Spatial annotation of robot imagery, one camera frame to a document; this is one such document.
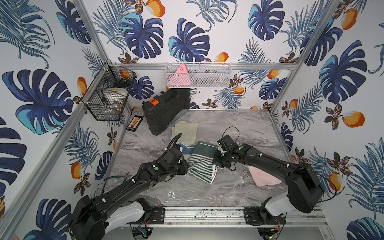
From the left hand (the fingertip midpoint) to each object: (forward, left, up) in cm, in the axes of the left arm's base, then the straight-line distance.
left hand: (187, 164), depth 78 cm
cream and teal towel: (+13, +2, -8) cm, 16 cm away
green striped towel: (+2, -7, -4) cm, 9 cm away
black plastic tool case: (+31, +17, +10) cm, 36 cm away
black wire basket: (+28, +48, +18) cm, 59 cm away
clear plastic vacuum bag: (-7, -24, -13) cm, 28 cm away
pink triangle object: (+45, +8, +22) cm, 51 cm away
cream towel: (+31, +2, -11) cm, 33 cm away
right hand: (+5, -13, -5) cm, 15 cm away
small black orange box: (+34, +43, -11) cm, 56 cm away
